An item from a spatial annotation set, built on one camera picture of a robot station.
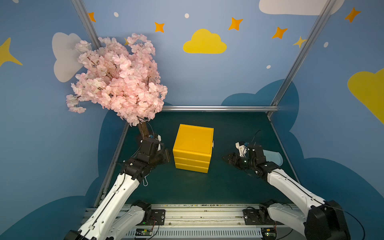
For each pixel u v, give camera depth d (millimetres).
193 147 763
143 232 718
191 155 738
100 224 391
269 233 731
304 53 858
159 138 698
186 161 799
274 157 972
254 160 650
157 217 748
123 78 508
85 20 721
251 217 747
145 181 861
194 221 740
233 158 739
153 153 564
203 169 861
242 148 781
